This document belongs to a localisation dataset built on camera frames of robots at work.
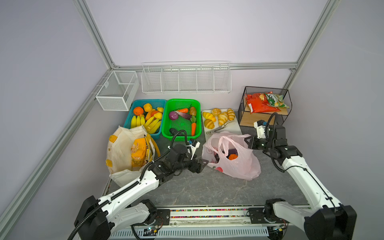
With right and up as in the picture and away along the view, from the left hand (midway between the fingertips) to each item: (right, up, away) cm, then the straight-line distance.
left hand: (201, 160), depth 75 cm
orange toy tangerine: (-46, +28, +33) cm, 63 cm away
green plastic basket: (-12, +28, +40) cm, 51 cm away
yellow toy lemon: (-31, +25, +32) cm, 52 cm away
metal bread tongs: (+6, +13, +29) cm, 33 cm away
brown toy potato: (-6, +29, +39) cm, 49 cm away
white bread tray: (+24, +17, +33) cm, 45 cm away
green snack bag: (+49, +35, +21) cm, 64 cm away
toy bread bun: (+12, +29, +40) cm, 51 cm away
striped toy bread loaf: (+7, +25, +40) cm, 47 cm away
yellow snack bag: (-35, +3, +8) cm, 36 cm away
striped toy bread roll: (+6, +19, +33) cm, 38 cm away
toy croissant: (+17, +23, +36) cm, 46 cm away
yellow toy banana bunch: (-35, +18, +30) cm, 49 cm away
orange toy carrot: (-5, +16, +32) cm, 36 cm away
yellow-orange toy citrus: (-40, +32, +37) cm, 63 cm away
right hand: (+24, +10, +5) cm, 27 cm away
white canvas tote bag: (-46, -2, +7) cm, 46 cm away
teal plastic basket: (-36, +35, +40) cm, 64 cm away
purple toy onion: (-20, +25, +34) cm, 47 cm away
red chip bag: (+38, +33, +22) cm, 55 cm away
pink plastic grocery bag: (+14, +4, 0) cm, 14 cm away
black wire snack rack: (+36, +23, +38) cm, 57 cm away
